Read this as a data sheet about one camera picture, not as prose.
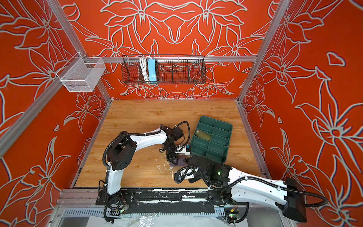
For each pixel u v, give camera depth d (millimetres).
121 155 510
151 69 899
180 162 806
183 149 769
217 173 544
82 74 921
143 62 876
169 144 771
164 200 727
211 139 891
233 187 487
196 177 656
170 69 976
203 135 907
